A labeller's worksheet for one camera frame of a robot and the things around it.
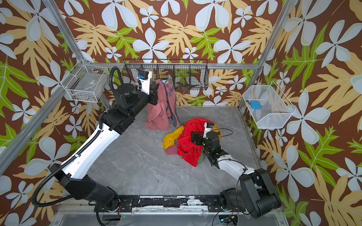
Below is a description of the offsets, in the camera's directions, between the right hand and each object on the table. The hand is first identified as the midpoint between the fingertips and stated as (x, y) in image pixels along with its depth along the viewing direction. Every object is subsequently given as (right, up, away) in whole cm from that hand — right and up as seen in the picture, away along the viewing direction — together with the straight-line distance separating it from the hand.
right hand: (196, 132), depth 87 cm
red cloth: (-6, -11, -2) cm, 13 cm away
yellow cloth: (-18, -5, +6) cm, 19 cm away
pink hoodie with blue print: (-18, +14, -15) cm, 27 cm away
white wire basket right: (+44, +14, -9) cm, 47 cm away
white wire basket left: (-69, +31, -1) cm, 76 cm away
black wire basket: (-6, +40, +10) cm, 41 cm away
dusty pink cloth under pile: (-16, -13, +6) cm, 21 cm away
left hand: (-21, +25, -25) cm, 41 cm away
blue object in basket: (+36, +17, -1) cm, 40 cm away
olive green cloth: (+3, -17, 0) cm, 17 cm away
